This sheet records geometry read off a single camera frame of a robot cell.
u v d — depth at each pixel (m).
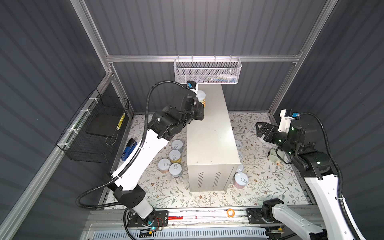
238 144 0.95
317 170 0.41
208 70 1.24
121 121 0.79
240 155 0.91
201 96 0.70
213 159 0.57
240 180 0.81
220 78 0.92
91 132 0.72
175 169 0.85
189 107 0.46
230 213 0.76
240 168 0.86
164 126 0.42
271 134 0.56
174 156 0.89
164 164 0.87
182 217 0.74
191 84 0.53
